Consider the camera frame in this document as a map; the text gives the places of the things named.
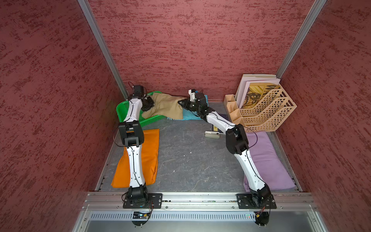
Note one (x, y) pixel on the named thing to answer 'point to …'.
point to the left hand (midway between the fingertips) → (154, 106)
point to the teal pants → (189, 115)
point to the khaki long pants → (164, 105)
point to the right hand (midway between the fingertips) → (178, 103)
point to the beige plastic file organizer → (266, 116)
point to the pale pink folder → (247, 79)
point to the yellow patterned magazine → (256, 91)
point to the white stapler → (212, 135)
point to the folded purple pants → (269, 166)
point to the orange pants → (149, 157)
